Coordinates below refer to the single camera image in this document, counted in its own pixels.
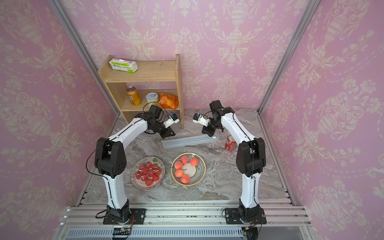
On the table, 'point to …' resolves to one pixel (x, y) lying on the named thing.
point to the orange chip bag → (168, 101)
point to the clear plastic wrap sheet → (146, 173)
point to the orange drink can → (133, 96)
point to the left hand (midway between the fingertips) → (173, 133)
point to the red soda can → (230, 144)
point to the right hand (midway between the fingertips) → (205, 129)
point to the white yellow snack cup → (152, 99)
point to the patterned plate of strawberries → (140, 185)
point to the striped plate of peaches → (196, 173)
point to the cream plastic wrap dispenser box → (188, 141)
